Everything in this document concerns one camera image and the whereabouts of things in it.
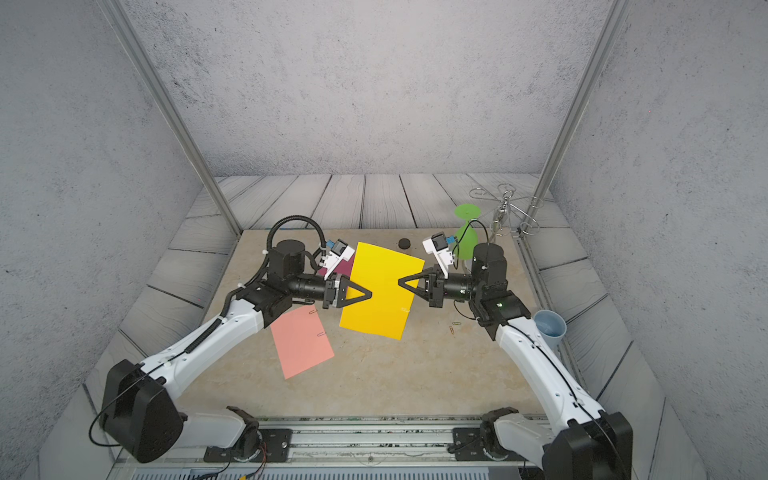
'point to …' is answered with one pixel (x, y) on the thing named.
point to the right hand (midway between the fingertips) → (403, 286)
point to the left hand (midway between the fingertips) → (370, 300)
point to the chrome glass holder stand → (510, 212)
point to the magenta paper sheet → (344, 267)
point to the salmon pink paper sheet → (300, 341)
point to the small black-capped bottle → (404, 243)
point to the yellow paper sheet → (379, 271)
